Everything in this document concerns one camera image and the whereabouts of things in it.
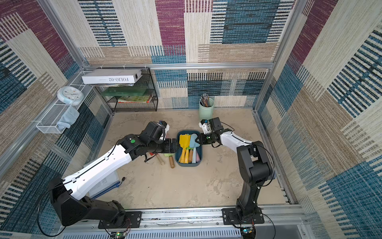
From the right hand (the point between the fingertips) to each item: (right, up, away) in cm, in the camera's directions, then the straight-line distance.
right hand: (197, 138), depth 95 cm
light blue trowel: (-2, -4, 0) cm, 5 cm away
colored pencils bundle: (+6, +26, +10) cm, 28 cm away
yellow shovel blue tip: (-8, -3, +2) cm, 9 cm away
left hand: (-12, -2, -19) cm, 23 cm away
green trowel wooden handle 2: (-4, -10, -4) cm, 12 cm away
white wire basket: (-68, +10, -26) cm, 73 cm away
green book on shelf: (-45, +29, -1) cm, 54 cm away
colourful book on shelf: (-41, +25, +5) cm, 48 cm away
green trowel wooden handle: (-15, -14, -4) cm, 21 cm away
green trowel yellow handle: (-7, -11, -5) cm, 13 cm away
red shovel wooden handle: (-22, -13, -5) cm, 26 cm away
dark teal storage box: (-12, -10, -2) cm, 16 cm away
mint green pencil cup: (+7, +17, +13) cm, 23 cm away
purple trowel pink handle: (0, -11, -5) cm, 12 cm away
